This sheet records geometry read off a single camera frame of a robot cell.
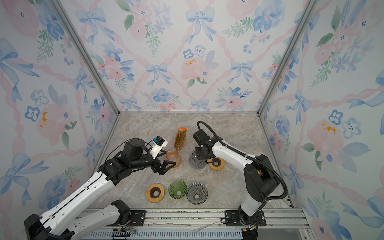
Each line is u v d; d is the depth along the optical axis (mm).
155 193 818
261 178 451
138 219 737
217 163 925
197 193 800
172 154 939
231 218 741
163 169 622
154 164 621
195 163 854
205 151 630
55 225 390
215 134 616
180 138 950
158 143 607
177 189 821
